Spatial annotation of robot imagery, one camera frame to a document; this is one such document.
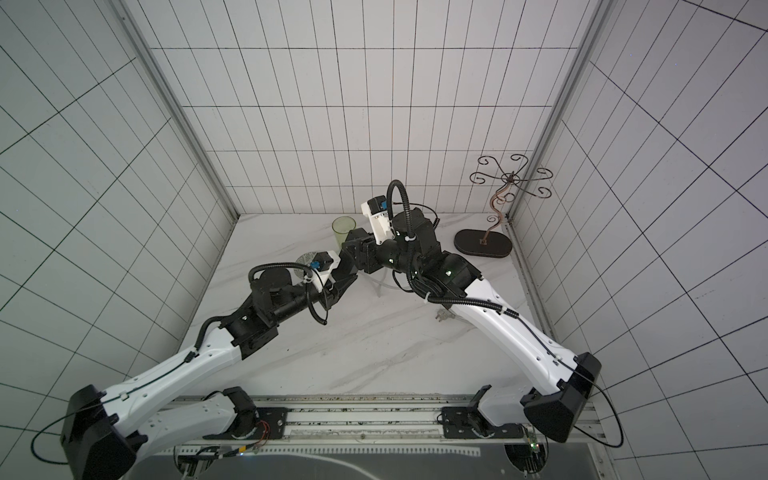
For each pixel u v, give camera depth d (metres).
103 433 0.37
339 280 0.64
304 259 1.02
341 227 1.10
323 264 0.57
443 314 0.90
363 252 0.55
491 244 1.07
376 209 0.54
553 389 0.38
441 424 0.73
